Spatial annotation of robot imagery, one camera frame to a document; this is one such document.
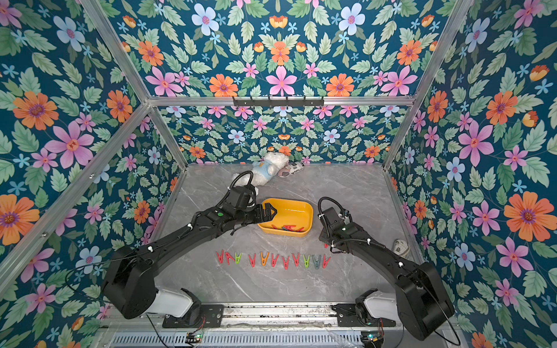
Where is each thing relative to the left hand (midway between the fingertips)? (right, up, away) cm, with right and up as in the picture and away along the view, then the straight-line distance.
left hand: (272, 212), depth 83 cm
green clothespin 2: (+14, -21, +3) cm, 25 cm away
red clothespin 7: (+21, -21, +3) cm, 30 cm away
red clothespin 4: (0, -20, +4) cm, 20 cm away
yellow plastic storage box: (+8, -5, +17) cm, 19 cm away
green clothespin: (-15, -19, +3) cm, 25 cm away
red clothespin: (-22, -19, +4) cm, 29 cm away
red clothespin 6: (+10, -20, +3) cm, 22 cm away
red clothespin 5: (+5, -21, +3) cm, 22 cm away
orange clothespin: (-4, -20, +3) cm, 20 cm away
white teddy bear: (-6, +18, +21) cm, 28 cm away
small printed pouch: (+6, +19, +32) cm, 38 cm away
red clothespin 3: (-8, -20, +4) cm, 22 cm away
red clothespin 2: (-18, -18, +4) cm, 26 cm away
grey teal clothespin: (+17, -20, +3) cm, 27 cm away
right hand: (+22, -11, +4) cm, 25 cm away
